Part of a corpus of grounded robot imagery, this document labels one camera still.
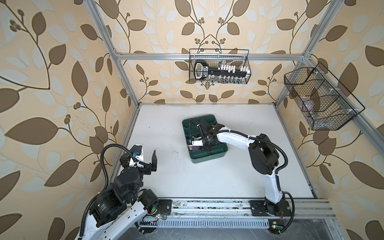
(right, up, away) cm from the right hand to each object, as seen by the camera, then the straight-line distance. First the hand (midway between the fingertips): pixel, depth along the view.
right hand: (202, 144), depth 94 cm
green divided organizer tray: (-7, +10, -15) cm, 19 cm away
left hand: (-26, +2, -30) cm, 39 cm away
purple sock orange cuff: (-5, -1, -5) cm, 8 cm away
